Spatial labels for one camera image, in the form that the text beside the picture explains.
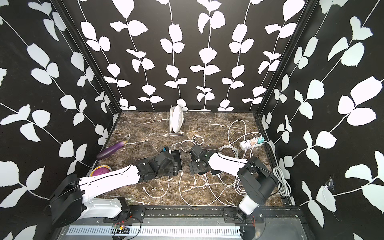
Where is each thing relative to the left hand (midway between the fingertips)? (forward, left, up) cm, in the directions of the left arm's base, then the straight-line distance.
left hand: (176, 166), depth 82 cm
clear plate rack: (+28, +2, -9) cm, 30 cm away
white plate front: (+30, 0, +7) cm, 31 cm away
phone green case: (-2, -22, -8) cm, 24 cm away
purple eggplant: (+15, +43, -6) cm, 46 cm away
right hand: (+3, -11, -6) cm, 13 cm away
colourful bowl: (0, +42, -2) cm, 42 cm away
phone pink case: (-2, -15, -7) cm, 17 cm away
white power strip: (+16, -45, -6) cm, 48 cm away
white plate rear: (+24, +4, +5) cm, 25 cm away
